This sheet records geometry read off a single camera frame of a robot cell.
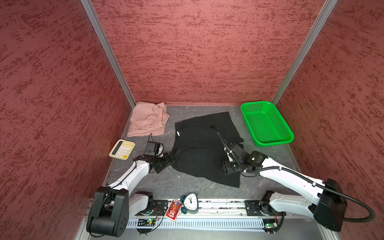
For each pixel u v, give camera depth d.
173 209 0.72
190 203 0.73
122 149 0.93
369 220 0.39
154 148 0.70
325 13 0.73
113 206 0.41
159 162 0.74
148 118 1.09
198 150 0.90
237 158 0.60
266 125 1.11
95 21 0.75
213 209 0.76
